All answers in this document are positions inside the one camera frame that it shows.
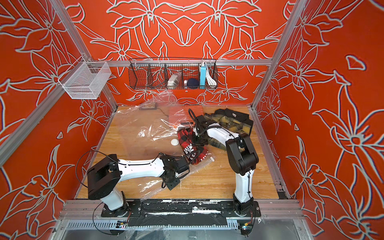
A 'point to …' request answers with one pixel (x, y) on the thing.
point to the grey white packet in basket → (174, 79)
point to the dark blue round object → (192, 82)
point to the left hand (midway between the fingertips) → (173, 181)
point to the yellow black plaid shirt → (233, 121)
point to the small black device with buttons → (150, 106)
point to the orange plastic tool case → (179, 114)
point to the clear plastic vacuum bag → (145, 131)
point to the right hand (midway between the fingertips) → (190, 144)
